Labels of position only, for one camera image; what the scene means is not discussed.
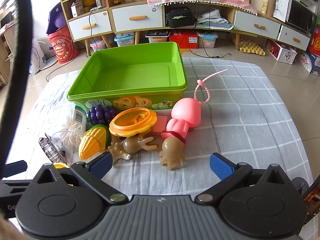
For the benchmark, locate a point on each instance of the stack of papers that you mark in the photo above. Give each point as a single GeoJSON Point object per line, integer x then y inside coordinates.
{"type": "Point", "coordinates": [212, 20]}

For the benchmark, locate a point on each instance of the grey round object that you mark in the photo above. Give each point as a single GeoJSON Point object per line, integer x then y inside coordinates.
{"type": "Point", "coordinates": [298, 183]}

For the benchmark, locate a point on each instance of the black case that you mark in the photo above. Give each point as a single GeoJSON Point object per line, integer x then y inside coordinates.
{"type": "Point", "coordinates": [180, 18]}

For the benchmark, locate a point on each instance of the clear storage box white lid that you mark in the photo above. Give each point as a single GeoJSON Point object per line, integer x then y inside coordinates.
{"type": "Point", "coordinates": [157, 38]}

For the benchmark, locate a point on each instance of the clear storage box pink contents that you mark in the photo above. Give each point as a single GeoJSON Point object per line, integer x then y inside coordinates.
{"type": "Point", "coordinates": [97, 46]}

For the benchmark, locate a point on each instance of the white printed box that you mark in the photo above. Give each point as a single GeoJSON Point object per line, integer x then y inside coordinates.
{"type": "Point", "coordinates": [282, 52]}

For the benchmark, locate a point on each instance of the yellow egg trays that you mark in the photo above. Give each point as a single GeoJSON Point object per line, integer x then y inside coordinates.
{"type": "Point", "coordinates": [250, 47]}

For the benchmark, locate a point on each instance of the clear cotton swab container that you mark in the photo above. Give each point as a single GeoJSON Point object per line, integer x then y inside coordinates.
{"type": "Point", "coordinates": [71, 132]}

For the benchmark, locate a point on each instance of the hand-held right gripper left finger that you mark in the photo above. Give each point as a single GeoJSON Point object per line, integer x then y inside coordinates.
{"type": "Point", "coordinates": [101, 165]}

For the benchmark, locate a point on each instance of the white shopping bag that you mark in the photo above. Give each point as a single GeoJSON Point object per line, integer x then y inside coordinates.
{"type": "Point", "coordinates": [37, 57]}

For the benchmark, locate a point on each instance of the pink jellyfish toy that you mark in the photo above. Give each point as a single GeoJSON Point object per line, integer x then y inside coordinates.
{"type": "Point", "coordinates": [186, 112]}

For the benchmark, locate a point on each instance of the grey checked bedsheet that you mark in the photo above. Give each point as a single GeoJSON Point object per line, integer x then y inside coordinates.
{"type": "Point", "coordinates": [250, 120]}

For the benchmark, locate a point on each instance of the beige starfish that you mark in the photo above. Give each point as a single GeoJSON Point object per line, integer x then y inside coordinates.
{"type": "Point", "coordinates": [117, 152]}

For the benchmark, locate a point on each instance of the yellow toy car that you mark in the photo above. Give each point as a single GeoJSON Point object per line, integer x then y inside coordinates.
{"type": "Point", "coordinates": [116, 1]}

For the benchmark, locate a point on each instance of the small cardboard box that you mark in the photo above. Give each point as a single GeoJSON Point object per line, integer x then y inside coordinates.
{"type": "Point", "coordinates": [76, 8]}

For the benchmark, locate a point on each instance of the dark printed lid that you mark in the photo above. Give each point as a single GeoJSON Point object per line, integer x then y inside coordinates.
{"type": "Point", "coordinates": [312, 197]}

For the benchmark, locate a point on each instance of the white round base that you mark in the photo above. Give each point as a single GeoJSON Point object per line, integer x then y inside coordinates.
{"type": "Point", "coordinates": [53, 62]}

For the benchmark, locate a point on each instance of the red white printed carton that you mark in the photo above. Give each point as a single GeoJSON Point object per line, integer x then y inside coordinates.
{"type": "Point", "coordinates": [308, 61]}

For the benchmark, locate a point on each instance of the brown octopus toy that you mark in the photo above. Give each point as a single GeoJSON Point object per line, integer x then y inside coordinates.
{"type": "Point", "coordinates": [131, 145]}
{"type": "Point", "coordinates": [171, 150]}

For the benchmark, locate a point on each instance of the person's left forearm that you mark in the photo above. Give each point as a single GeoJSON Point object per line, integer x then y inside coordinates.
{"type": "Point", "coordinates": [7, 230]}

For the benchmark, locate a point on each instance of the black white microwave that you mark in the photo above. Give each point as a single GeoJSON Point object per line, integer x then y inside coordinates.
{"type": "Point", "coordinates": [301, 18]}

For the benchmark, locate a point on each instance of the small white orange box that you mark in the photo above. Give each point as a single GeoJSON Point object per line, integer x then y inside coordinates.
{"type": "Point", "coordinates": [98, 1]}

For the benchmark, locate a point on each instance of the pink sticky note block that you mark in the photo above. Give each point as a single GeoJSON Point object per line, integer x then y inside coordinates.
{"type": "Point", "coordinates": [160, 125]}

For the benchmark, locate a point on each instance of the wooden bookshelf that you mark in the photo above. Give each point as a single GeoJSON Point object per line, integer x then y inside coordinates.
{"type": "Point", "coordinates": [6, 45]}

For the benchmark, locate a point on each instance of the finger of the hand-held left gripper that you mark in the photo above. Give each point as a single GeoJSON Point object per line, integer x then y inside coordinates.
{"type": "Point", "coordinates": [15, 168]}
{"type": "Point", "coordinates": [23, 183]}

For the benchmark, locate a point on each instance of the red printed bucket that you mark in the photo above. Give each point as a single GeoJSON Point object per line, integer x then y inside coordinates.
{"type": "Point", "coordinates": [62, 47]}

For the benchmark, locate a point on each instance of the purple toy grapes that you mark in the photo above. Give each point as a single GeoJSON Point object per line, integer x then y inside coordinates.
{"type": "Point", "coordinates": [100, 113]}

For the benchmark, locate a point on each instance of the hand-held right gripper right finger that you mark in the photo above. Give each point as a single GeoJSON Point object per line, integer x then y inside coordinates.
{"type": "Point", "coordinates": [221, 166]}

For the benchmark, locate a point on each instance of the clear storage box blue lid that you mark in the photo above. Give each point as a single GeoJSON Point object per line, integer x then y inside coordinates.
{"type": "Point", "coordinates": [125, 40]}

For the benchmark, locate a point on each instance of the yellow round object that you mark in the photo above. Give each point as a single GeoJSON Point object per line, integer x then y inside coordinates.
{"type": "Point", "coordinates": [88, 2]}

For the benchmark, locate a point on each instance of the yellow toy bucket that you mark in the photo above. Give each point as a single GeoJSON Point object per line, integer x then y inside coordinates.
{"type": "Point", "coordinates": [60, 165]}

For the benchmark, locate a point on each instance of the red cardboard box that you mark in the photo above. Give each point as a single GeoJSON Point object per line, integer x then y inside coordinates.
{"type": "Point", "coordinates": [185, 38]}

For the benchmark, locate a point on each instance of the yellow toy corn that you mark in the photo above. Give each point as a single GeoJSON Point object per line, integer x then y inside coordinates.
{"type": "Point", "coordinates": [91, 142]}

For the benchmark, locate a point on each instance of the green plastic box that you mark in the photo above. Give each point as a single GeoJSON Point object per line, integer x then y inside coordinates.
{"type": "Point", "coordinates": [135, 72]}

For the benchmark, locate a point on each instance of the purple bag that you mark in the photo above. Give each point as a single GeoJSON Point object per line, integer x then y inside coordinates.
{"type": "Point", "coordinates": [56, 17]}

